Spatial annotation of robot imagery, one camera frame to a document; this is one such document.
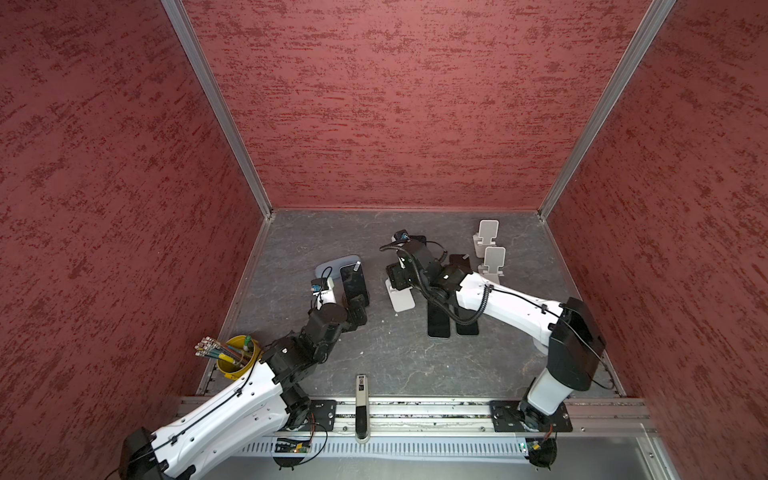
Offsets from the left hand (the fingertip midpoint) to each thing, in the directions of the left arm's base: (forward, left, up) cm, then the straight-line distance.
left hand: (350, 306), depth 78 cm
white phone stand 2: (+21, -45, -6) cm, 50 cm away
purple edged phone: (+11, 0, -6) cm, 13 cm away
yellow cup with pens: (-12, +28, -4) cm, 31 cm away
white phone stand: (+33, -45, -6) cm, 56 cm away
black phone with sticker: (+26, -37, -15) cm, 48 cm away
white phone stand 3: (+6, -14, -7) cm, 17 cm away
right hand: (+10, -12, +2) cm, 16 cm away
